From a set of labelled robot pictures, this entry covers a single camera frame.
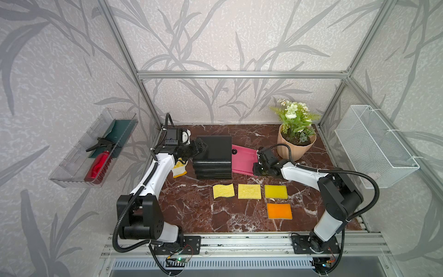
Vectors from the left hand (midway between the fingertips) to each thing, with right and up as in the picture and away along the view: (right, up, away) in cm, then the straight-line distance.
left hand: (202, 148), depth 85 cm
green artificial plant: (+46, +14, 0) cm, 48 cm away
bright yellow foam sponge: (+38, -23, +5) cm, 44 cm away
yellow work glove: (-16, -13, +14) cm, 25 cm away
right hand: (+26, -12, +9) cm, 30 cm away
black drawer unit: (+7, -7, -4) cm, 10 cm away
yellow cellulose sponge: (+24, -23, +4) cm, 33 cm away
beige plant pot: (+53, +4, +9) cm, 54 cm away
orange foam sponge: (+38, -31, -2) cm, 49 cm away
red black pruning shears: (-31, -6, -26) cm, 41 cm away
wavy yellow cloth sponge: (+10, -22, +4) cm, 25 cm away
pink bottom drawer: (+21, -8, +17) cm, 28 cm away
